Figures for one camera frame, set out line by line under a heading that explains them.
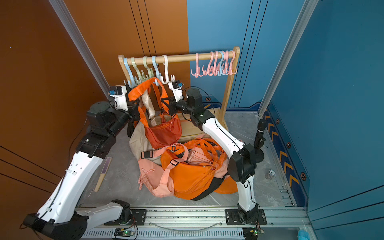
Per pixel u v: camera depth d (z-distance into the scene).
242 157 0.51
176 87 0.63
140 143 0.92
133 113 0.56
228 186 0.83
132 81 0.68
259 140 0.87
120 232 0.71
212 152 0.88
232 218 0.72
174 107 0.67
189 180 0.74
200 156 0.89
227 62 0.72
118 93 0.50
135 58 0.64
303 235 0.66
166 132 0.87
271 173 0.83
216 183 0.79
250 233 0.70
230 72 0.71
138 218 0.74
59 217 0.37
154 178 0.81
